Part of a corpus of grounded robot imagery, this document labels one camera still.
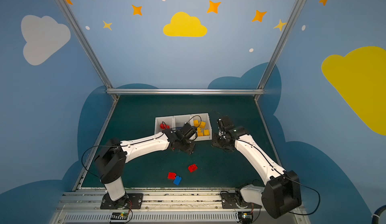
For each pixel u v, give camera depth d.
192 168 0.85
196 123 1.01
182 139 0.66
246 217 0.73
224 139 0.58
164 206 0.74
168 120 1.04
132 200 0.74
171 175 0.82
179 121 1.03
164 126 1.01
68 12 0.75
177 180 0.80
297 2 0.74
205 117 1.04
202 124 1.02
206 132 0.98
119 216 0.73
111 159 0.47
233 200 0.75
